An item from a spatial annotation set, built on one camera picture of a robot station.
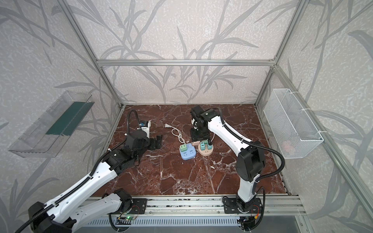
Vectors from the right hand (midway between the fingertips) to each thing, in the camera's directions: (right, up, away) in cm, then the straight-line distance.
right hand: (195, 135), depth 83 cm
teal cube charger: (+9, -8, +6) cm, 14 cm away
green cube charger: (-7, -8, +5) cm, 12 cm away
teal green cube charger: (+5, -7, +5) cm, 10 cm away
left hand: (-20, +3, -7) cm, 21 cm away
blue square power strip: (-3, -13, +7) cm, 15 cm away
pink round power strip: (+8, -12, +8) cm, 16 cm away
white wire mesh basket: (+43, +4, -22) cm, 49 cm away
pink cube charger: (+1, -4, -3) cm, 5 cm away
